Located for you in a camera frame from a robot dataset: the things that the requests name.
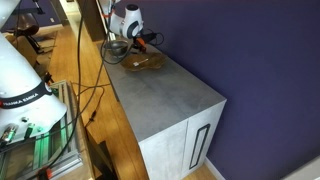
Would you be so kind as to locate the dark brown door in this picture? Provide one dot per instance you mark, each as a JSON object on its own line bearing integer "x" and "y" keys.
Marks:
{"x": 91, "y": 20}

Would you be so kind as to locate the round metal bowl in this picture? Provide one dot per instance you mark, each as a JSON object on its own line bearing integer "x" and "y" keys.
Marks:
{"x": 116, "y": 50}

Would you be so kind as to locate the black box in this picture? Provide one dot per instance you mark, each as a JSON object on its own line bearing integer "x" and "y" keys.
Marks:
{"x": 103, "y": 160}

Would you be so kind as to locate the dark red chair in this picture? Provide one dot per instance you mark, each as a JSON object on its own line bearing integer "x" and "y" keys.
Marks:
{"x": 26, "y": 25}

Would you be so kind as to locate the white wall outlet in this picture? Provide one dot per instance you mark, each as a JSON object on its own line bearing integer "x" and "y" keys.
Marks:
{"x": 52, "y": 20}

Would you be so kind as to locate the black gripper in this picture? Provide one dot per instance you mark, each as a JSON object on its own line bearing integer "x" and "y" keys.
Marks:
{"x": 140, "y": 36}

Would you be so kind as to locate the grey concrete-look cabinet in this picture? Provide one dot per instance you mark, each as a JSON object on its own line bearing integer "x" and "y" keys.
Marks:
{"x": 160, "y": 96}

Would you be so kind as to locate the black desk top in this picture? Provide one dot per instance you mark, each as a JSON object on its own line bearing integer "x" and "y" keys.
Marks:
{"x": 26, "y": 11}

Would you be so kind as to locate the brown wooden dish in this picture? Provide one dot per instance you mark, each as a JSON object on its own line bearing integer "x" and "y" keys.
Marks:
{"x": 153, "y": 61}

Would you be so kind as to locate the orange clamp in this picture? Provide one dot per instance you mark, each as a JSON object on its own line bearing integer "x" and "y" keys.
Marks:
{"x": 45, "y": 172}

